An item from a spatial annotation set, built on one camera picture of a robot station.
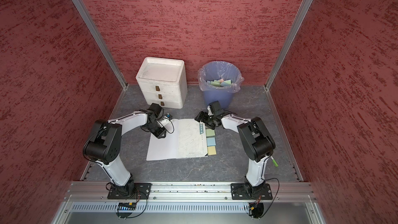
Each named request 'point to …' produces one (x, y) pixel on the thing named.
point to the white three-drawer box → (162, 81)
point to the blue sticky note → (211, 141)
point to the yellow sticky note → (211, 150)
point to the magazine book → (185, 138)
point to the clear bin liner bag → (219, 76)
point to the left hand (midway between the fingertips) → (160, 136)
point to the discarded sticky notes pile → (221, 82)
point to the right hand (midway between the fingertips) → (199, 123)
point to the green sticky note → (210, 132)
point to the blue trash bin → (225, 98)
